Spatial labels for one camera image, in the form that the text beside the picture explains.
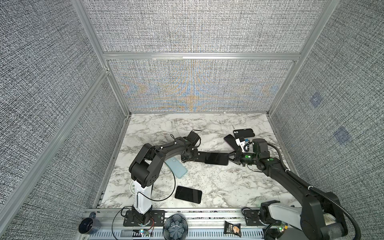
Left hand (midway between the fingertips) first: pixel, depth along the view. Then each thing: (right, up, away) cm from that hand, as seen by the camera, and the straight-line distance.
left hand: (195, 159), depth 94 cm
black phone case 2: (+35, +16, +13) cm, 41 cm away
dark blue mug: (-50, -26, -24) cm, 61 cm away
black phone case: (+4, +3, -6) cm, 7 cm away
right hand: (+16, +5, -13) cm, 21 cm away
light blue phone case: (-10, -4, -4) cm, 12 cm away
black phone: (-4, -17, -11) cm, 21 cm away
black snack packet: (+16, -27, -25) cm, 40 cm away
